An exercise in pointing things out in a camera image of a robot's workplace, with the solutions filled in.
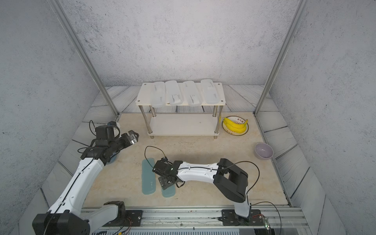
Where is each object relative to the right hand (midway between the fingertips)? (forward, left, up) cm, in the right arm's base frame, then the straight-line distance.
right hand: (170, 180), depth 82 cm
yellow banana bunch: (+37, -45, 0) cm, 58 cm away
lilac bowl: (+20, -58, -3) cm, 61 cm away
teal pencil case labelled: (-6, 0, -3) cm, 6 cm away
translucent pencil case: (+37, +7, +31) cm, 49 cm away
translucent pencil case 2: (+37, -23, +31) cm, 53 cm away
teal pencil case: (-3, +12, -2) cm, 13 cm away
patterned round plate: (+47, -49, -3) cm, 68 cm away
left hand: (+17, +19, +19) cm, 31 cm away
